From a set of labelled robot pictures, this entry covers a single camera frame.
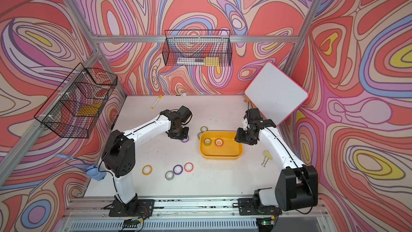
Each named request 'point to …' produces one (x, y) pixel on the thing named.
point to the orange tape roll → (147, 169)
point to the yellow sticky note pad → (267, 154)
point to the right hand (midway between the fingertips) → (240, 143)
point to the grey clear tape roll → (169, 175)
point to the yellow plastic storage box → (230, 149)
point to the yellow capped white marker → (156, 102)
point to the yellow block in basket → (89, 109)
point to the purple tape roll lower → (177, 169)
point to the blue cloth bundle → (93, 171)
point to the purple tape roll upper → (185, 140)
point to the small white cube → (184, 94)
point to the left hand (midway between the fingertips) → (185, 137)
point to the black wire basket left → (73, 110)
